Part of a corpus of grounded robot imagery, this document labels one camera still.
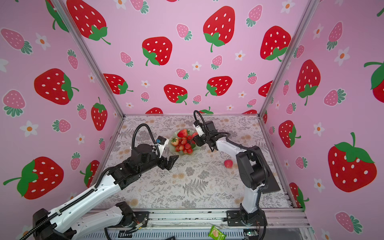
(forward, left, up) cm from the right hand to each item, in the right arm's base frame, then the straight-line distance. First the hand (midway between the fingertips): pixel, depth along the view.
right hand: (196, 136), depth 95 cm
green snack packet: (-50, -15, -10) cm, 53 cm away
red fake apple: (-13, -21, -8) cm, 26 cm away
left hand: (-20, +10, +12) cm, 25 cm away
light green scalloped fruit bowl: (+3, +16, -6) cm, 17 cm away
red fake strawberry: (+4, +10, -3) cm, 11 cm away
